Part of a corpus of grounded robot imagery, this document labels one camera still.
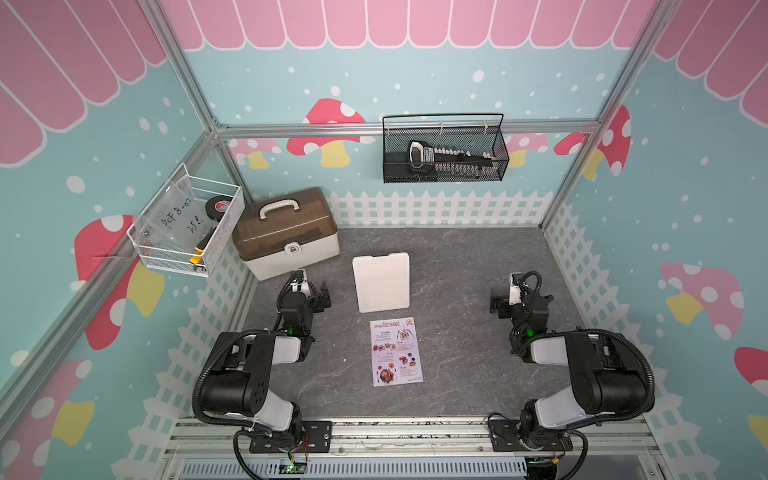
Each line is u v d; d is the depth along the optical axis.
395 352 0.89
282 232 0.93
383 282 0.89
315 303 0.81
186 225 0.69
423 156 0.89
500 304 0.85
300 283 0.78
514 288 0.82
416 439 0.76
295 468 0.72
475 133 0.92
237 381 0.44
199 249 0.63
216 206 0.80
